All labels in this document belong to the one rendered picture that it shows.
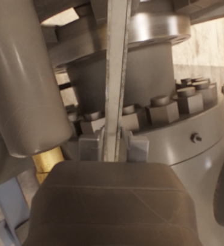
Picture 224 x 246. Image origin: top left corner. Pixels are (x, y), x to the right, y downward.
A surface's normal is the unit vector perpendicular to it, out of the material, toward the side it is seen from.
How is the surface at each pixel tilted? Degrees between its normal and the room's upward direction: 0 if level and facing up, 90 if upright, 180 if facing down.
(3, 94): 54
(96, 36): 61
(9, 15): 9
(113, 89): 49
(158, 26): 27
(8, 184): 0
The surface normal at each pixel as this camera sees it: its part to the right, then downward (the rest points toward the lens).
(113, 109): 0.00, 0.25
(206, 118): 0.48, 0.11
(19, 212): 0.74, 0.00
